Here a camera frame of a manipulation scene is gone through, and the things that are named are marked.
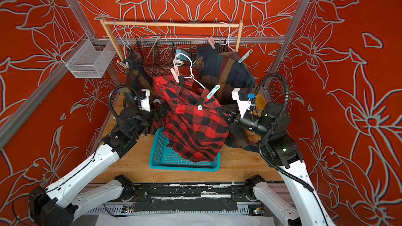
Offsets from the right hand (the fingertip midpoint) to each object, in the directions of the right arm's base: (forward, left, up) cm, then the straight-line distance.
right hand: (213, 109), depth 53 cm
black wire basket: (+58, +25, -13) cm, 64 cm away
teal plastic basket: (-2, +26, -43) cm, 50 cm away
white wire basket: (+43, +71, -9) cm, 83 cm away
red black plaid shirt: (0, +7, -10) cm, 12 cm away
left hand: (+14, +24, -10) cm, 30 cm away
